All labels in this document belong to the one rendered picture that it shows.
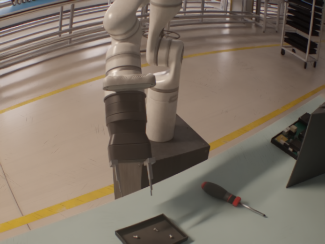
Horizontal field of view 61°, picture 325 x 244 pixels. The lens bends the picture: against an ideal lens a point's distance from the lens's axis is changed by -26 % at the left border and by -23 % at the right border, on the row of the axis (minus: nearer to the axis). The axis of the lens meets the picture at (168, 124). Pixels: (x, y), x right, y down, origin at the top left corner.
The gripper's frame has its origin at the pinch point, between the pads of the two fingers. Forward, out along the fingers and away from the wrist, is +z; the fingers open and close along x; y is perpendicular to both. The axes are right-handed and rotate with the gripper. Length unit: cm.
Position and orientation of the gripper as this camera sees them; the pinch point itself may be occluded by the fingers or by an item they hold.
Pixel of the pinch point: (136, 195)
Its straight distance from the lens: 59.1
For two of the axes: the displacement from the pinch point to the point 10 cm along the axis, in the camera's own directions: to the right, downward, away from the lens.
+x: -9.7, 0.6, -2.5
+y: -2.3, 2.3, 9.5
